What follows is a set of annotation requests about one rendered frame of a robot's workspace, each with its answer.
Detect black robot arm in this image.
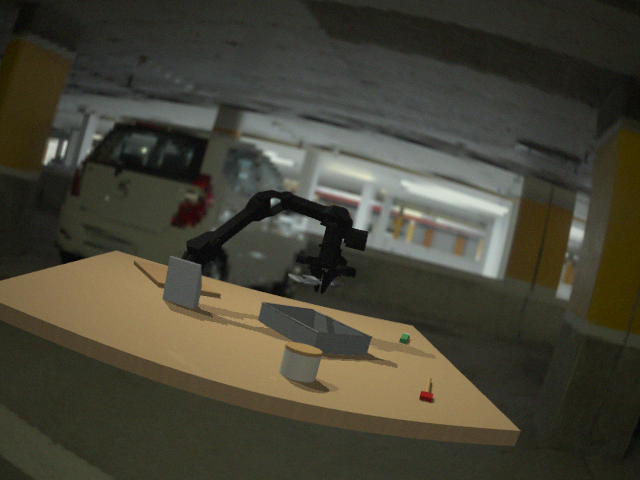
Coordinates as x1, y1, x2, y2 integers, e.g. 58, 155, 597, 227
182, 190, 369, 271

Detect light wooden board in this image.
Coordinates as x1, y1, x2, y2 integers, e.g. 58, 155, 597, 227
133, 261, 221, 298

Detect grey jar with wooden lid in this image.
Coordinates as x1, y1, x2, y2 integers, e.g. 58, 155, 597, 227
279, 342, 323, 383

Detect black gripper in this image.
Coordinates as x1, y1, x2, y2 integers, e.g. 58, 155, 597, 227
296, 241, 356, 294

